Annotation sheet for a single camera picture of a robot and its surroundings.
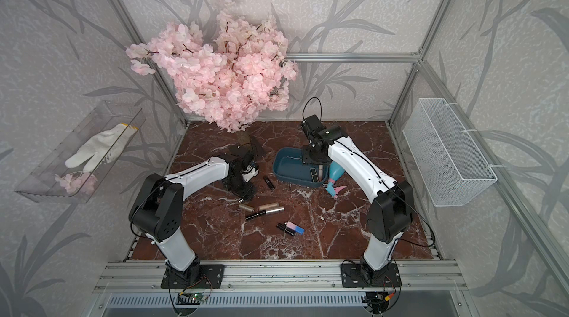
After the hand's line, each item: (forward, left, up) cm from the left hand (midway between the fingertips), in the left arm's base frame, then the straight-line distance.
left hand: (245, 194), depth 90 cm
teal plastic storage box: (+15, -17, -4) cm, 24 cm away
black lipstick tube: (-13, -17, -1) cm, 22 cm away
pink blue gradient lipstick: (-13, -20, -2) cm, 24 cm away
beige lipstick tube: (-5, -9, -2) cm, 10 cm away
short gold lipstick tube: (-5, -1, -2) cm, 5 cm away
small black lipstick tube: (+7, -9, -2) cm, 11 cm away
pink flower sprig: (-11, +40, +30) cm, 51 cm away
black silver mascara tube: (-7, -13, -1) cm, 15 cm away
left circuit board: (-35, +13, -5) cm, 38 cm away
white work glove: (+1, +39, +30) cm, 49 cm away
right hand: (+8, -26, +15) cm, 31 cm away
